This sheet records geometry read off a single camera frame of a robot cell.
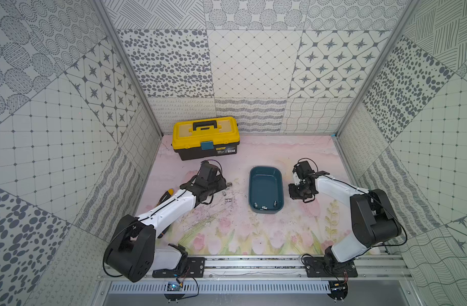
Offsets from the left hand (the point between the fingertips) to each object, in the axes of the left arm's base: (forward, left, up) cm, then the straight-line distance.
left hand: (222, 178), depth 87 cm
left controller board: (-40, +16, -14) cm, 46 cm away
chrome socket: (-6, -2, -10) cm, 12 cm away
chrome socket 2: (-2, 0, -12) cm, 12 cm away
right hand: (-3, -35, -11) cm, 37 cm away
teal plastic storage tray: (0, -21, -10) cm, 24 cm away
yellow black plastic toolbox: (+22, +10, +5) cm, 25 cm away
